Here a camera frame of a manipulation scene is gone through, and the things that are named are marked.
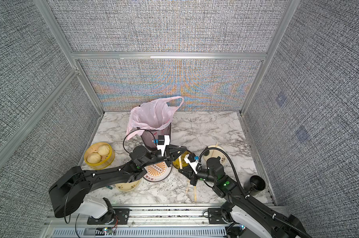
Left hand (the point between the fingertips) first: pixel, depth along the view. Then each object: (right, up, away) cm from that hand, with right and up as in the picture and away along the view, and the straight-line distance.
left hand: (189, 151), depth 65 cm
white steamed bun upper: (-50, -3, +25) cm, 56 cm away
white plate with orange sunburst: (-17, -16, +23) cm, 33 cm away
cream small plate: (-33, -23, +18) cm, 44 cm away
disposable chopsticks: (+22, 0, +36) cm, 42 cm away
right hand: (-4, -9, +8) cm, 12 cm away
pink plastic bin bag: (-20, +18, +28) cm, 39 cm away
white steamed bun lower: (-55, -8, +23) cm, 60 cm away
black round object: (+39, -20, +16) cm, 47 cm away
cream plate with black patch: (+18, -6, +31) cm, 36 cm away
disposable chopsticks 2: (-4, -4, +3) cm, 6 cm away
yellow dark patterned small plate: (-6, -5, +2) cm, 8 cm away
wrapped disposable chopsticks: (0, -24, +17) cm, 29 cm away
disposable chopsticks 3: (+4, -26, +16) cm, 31 cm away
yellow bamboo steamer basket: (-48, -10, +23) cm, 54 cm away
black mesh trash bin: (-21, +5, +20) cm, 29 cm away
